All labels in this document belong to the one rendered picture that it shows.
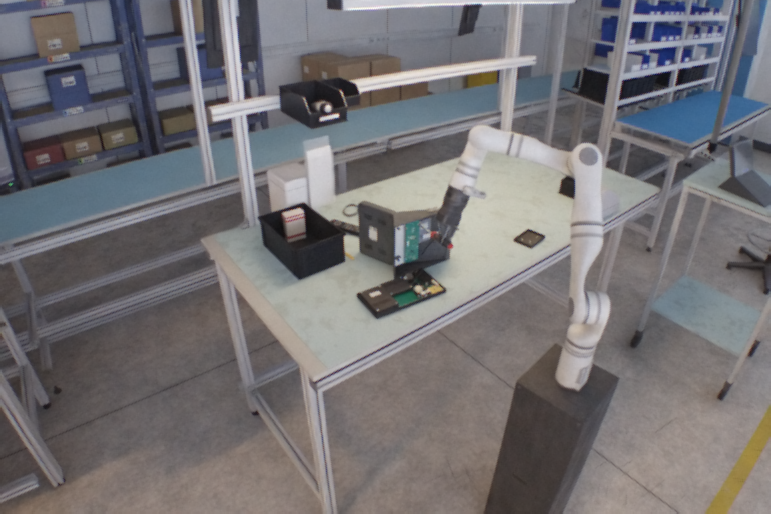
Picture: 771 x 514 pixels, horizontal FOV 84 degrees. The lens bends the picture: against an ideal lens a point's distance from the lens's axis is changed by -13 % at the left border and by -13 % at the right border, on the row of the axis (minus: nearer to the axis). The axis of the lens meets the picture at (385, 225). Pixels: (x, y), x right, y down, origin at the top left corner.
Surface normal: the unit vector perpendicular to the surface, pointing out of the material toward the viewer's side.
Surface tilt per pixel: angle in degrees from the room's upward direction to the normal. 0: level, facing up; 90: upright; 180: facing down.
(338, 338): 0
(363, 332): 0
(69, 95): 90
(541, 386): 0
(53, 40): 90
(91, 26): 90
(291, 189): 90
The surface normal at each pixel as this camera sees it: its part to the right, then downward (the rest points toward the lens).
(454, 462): 0.00, -0.87
